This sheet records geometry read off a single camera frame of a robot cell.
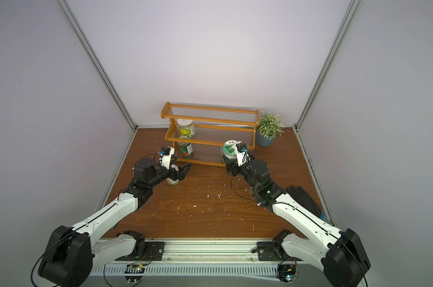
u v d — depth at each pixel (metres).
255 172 0.55
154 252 0.73
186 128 0.90
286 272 0.69
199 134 1.00
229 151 0.71
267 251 0.72
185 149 0.97
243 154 0.62
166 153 0.70
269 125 0.98
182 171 0.73
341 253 0.38
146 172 0.62
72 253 0.40
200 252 0.74
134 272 0.72
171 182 0.91
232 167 0.66
